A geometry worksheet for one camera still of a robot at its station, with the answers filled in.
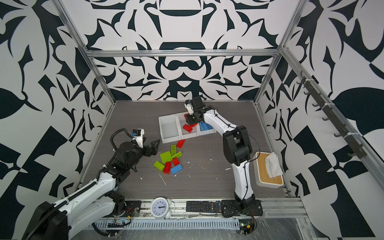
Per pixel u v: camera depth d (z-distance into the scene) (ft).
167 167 2.85
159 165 2.86
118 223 2.39
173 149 3.07
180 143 3.15
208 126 3.35
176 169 2.79
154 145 2.40
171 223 2.34
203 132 3.18
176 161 2.92
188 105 2.87
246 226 2.33
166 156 2.97
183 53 3.02
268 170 2.73
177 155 2.98
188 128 3.35
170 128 3.33
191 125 3.17
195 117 2.49
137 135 2.29
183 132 3.17
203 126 3.36
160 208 2.38
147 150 2.38
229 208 2.44
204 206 2.44
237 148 1.78
